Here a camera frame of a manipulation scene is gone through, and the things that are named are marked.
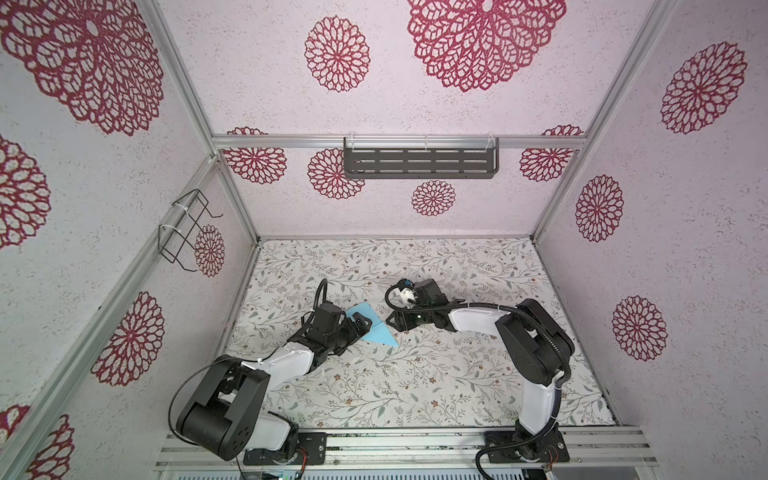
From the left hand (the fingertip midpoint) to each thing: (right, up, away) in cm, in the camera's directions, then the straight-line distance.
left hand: (363, 333), depth 90 cm
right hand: (+9, +5, +4) cm, 11 cm away
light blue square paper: (+4, -1, +5) cm, 7 cm away
